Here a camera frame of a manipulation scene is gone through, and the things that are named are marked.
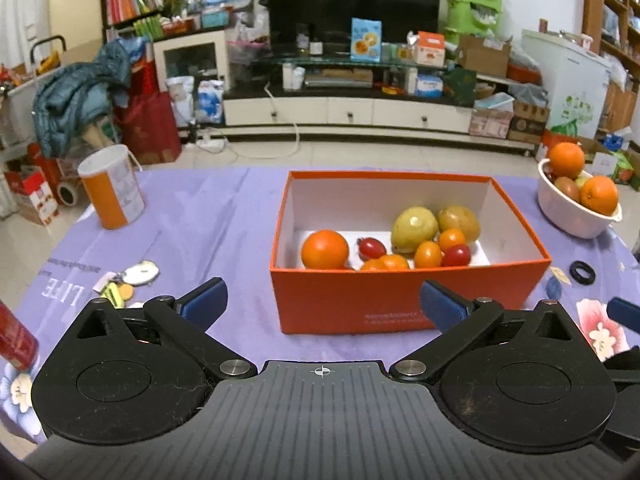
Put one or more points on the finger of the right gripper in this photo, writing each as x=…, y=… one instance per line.
x=624, y=313

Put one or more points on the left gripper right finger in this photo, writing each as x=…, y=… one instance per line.
x=522, y=380

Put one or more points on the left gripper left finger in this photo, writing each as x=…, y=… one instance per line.
x=119, y=376

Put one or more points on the red cherry tomato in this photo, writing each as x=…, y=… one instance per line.
x=459, y=255
x=369, y=248

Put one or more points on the small orange tomato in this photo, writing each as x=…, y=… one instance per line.
x=428, y=255
x=394, y=262

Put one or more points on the small orange tangerine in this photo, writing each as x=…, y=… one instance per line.
x=450, y=238

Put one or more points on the yellow-green passion fruit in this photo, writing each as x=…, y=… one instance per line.
x=411, y=228

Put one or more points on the large orange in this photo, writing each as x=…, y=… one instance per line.
x=324, y=250

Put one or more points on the white key tag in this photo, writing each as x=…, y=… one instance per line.
x=140, y=274

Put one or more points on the red soda can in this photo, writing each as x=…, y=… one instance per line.
x=17, y=344

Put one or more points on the white plastic colander bowl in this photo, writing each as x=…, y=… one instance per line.
x=566, y=214

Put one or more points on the orange cardboard box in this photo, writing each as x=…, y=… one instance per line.
x=508, y=259

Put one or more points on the orange in bowl front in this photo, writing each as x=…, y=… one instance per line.
x=600, y=195

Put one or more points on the orange in bowl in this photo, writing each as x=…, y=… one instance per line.
x=600, y=195
x=566, y=160

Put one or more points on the brown kiwi in bowl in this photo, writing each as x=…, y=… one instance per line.
x=569, y=188

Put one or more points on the orange in bowl back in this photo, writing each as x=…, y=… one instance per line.
x=566, y=160

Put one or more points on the purple floral tablecloth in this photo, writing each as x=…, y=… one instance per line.
x=221, y=223

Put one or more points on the orange white canister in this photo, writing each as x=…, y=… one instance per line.
x=112, y=186

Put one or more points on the white chest freezer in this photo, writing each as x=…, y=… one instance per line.
x=576, y=81

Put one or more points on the red gift bag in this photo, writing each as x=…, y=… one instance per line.
x=147, y=123

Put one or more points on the blue puffer jacket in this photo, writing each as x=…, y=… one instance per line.
x=77, y=95

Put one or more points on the brown cardboard box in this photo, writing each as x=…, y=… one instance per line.
x=485, y=55

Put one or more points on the brown wooden shelf unit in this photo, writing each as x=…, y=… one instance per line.
x=613, y=26

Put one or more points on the white tv cabinet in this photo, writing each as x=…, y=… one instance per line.
x=268, y=108

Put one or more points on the orange white carton box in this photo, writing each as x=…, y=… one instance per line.
x=429, y=49

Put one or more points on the white glass-door small cabinet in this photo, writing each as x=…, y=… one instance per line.
x=202, y=54

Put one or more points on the green stacked plastic baskets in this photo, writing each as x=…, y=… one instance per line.
x=472, y=17

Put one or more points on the blue snack bag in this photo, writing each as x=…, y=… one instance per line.
x=366, y=40

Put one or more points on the white floor air conditioner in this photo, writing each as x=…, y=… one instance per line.
x=79, y=22

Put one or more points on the black flat television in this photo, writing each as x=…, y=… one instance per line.
x=352, y=2

